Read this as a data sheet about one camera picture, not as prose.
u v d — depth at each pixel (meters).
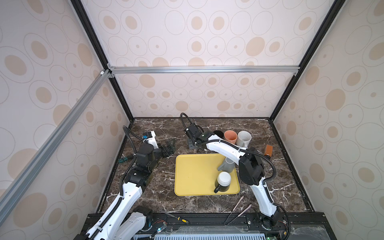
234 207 0.78
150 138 0.66
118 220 0.45
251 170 0.54
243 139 1.02
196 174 0.92
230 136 1.03
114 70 0.91
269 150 0.99
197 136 0.70
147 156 0.55
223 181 0.78
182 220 0.74
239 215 0.76
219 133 0.99
